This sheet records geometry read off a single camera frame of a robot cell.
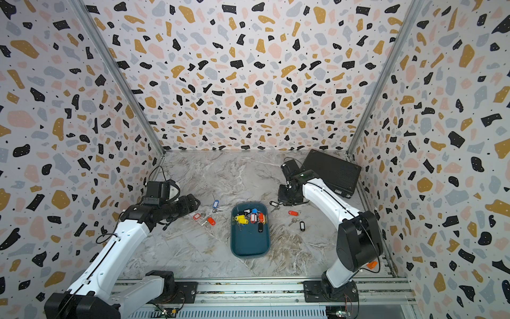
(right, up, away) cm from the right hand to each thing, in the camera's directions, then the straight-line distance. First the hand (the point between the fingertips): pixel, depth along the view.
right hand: (281, 199), depth 87 cm
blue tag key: (-32, -5, +11) cm, 34 cm away
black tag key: (+10, -13, +5) cm, 17 cm away
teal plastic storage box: (-15, -19, +1) cm, 24 cm away
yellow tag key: (-18, -10, +5) cm, 22 cm away
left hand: (-36, -1, -7) cm, 36 cm away
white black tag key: (-2, -5, +13) cm, 14 cm away
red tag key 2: (-33, -11, +6) cm, 35 cm away
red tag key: (+7, -8, +10) cm, 15 cm away
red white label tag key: (-40, -9, +6) cm, 41 cm away
